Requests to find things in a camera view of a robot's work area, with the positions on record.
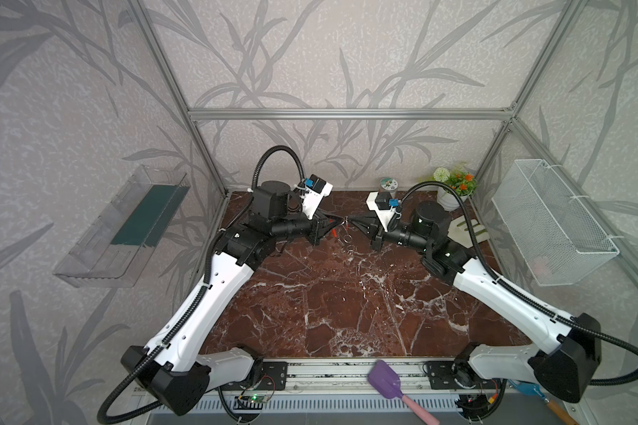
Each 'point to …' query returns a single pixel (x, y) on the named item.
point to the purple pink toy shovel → (386, 381)
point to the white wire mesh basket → (557, 240)
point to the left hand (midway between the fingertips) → (343, 214)
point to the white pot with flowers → (462, 183)
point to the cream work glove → (459, 231)
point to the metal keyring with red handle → (347, 237)
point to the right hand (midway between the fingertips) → (351, 210)
